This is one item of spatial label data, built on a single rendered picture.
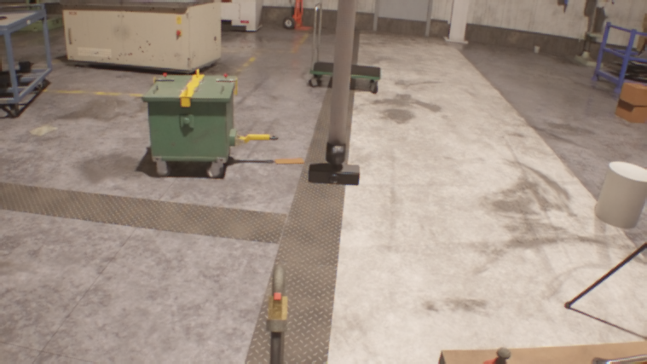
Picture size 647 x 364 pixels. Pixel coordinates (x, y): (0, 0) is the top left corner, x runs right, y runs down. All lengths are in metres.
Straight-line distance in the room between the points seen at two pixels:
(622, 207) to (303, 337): 2.17
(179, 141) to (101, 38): 3.36
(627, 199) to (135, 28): 5.08
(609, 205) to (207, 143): 2.54
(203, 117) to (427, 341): 1.81
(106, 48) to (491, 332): 5.26
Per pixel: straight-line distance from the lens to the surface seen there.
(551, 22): 10.89
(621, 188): 3.23
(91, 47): 6.30
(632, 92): 6.12
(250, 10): 8.96
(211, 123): 2.93
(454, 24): 9.95
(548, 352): 1.38
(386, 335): 1.97
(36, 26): 10.43
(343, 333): 1.95
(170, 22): 5.57
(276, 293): 1.23
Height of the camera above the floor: 1.35
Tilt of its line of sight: 26 degrees down
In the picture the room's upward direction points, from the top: 4 degrees clockwise
